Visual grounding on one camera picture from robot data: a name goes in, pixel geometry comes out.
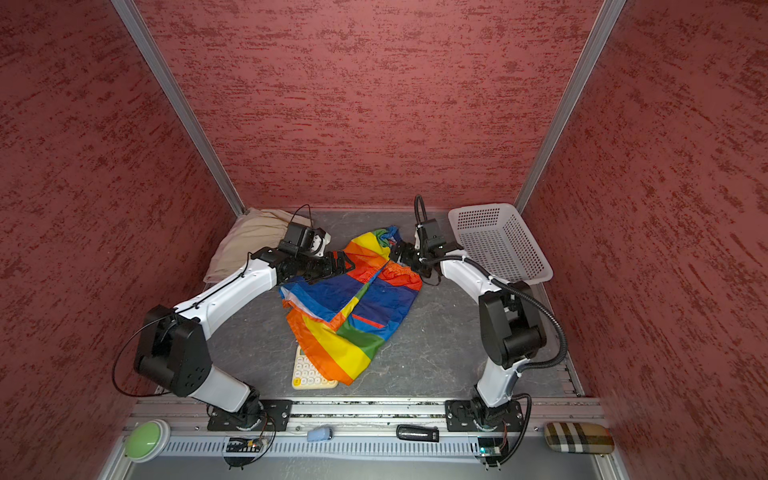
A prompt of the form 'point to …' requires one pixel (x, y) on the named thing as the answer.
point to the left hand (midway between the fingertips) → (342, 275)
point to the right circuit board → (490, 446)
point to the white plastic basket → (496, 238)
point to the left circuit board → (244, 445)
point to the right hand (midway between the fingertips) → (396, 266)
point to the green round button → (147, 440)
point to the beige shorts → (246, 233)
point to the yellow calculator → (306, 376)
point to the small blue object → (319, 434)
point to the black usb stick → (417, 433)
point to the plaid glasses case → (578, 437)
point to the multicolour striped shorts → (342, 320)
